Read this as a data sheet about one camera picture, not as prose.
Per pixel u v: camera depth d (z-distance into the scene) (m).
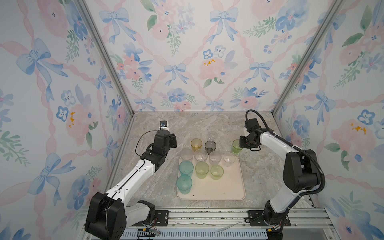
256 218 0.72
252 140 0.71
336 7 0.69
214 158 0.93
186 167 0.82
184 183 0.82
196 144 1.00
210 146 0.98
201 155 0.93
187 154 0.92
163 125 0.70
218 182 0.87
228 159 0.93
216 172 0.89
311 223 0.75
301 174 0.48
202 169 0.90
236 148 0.94
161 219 0.73
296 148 0.51
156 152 0.62
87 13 0.71
